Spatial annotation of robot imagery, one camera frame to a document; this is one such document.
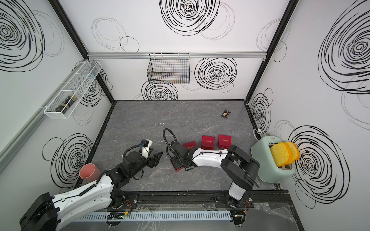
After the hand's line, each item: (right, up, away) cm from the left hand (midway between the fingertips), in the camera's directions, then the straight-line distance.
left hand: (157, 151), depth 81 cm
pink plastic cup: (-39, -12, 0) cm, 41 cm away
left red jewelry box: (+11, -6, -4) cm, 13 cm away
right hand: (+10, -8, +6) cm, 14 cm away
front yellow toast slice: (+63, +1, -10) cm, 64 cm away
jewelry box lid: (+18, 0, +15) cm, 24 cm away
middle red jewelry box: (+31, +2, +13) cm, 33 cm away
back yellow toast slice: (+69, +3, -13) cm, 70 cm away
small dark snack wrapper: (+47, +22, +30) cm, 60 cm away
